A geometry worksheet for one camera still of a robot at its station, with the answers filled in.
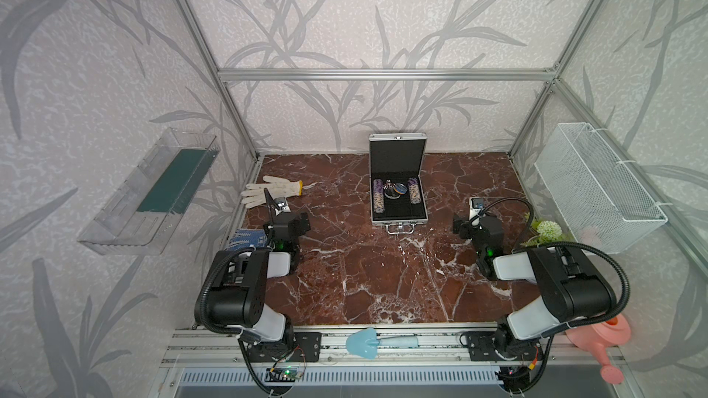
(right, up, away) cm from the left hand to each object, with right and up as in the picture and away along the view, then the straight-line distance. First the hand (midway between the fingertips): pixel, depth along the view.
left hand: (287, 213), depth 94 cm
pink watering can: (+84, -26, -28) cm, 93 cm away
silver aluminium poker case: (+39, +11, +15) cm, 43 cm away
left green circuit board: (+7, -39, -23) cm, 46 cm away
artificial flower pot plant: (+81, -4, -13) cm, 82 cm away
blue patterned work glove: (-15, -9, 0) cm, 17 cm away
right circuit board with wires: (+68, -42, -20) cm, 82 cm away
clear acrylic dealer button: (+37, +6, +11) cm, 39 cm away
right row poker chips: (+45, +6, +9) cm, 47 cm away
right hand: (+63, +1, +1) cm, 63 cm away
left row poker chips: (+31, +5, +8) cm, 33 cm away
